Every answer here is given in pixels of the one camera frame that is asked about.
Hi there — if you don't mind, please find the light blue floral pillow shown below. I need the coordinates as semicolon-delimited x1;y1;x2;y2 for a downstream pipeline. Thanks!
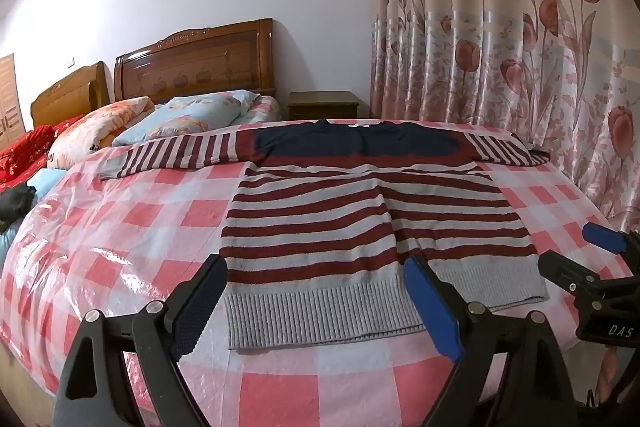
111;90;261;146

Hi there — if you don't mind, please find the red grey striped sweater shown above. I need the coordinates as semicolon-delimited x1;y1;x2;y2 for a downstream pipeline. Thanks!
97;119;551;350

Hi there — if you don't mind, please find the wooden nightstand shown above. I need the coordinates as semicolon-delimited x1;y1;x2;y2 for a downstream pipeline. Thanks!
287;91;360;122

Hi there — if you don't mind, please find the red cloth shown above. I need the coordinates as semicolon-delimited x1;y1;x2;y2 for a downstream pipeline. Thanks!
0;114;83;192

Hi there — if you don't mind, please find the orange floral pillow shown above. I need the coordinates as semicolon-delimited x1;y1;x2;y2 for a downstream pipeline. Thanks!
47;97;156;170

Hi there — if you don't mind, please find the small wooden headboard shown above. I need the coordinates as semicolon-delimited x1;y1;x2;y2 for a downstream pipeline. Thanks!
31;61;111;128

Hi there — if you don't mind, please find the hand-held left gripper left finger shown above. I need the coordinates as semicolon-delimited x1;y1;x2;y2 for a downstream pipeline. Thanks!
50;253;229;427

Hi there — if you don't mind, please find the large wooden headboard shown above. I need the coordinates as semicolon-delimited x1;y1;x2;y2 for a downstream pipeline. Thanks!
114;18;277;105

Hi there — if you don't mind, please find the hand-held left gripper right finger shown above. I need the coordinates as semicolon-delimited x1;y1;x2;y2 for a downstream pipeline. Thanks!
403;256;591;427

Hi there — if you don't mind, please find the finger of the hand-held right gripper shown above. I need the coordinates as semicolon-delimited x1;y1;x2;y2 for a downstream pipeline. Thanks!
582;222;640;270
537;249;618;305

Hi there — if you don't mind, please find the black cloth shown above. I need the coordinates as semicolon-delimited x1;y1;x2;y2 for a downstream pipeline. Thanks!
0;184;37;233

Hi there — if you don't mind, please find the pink tulip curtain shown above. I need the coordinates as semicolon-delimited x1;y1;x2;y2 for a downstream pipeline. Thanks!
369;0;640;238

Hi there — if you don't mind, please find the pink white checked bed cover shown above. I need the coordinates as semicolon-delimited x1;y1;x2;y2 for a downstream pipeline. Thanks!
0;119;636;427

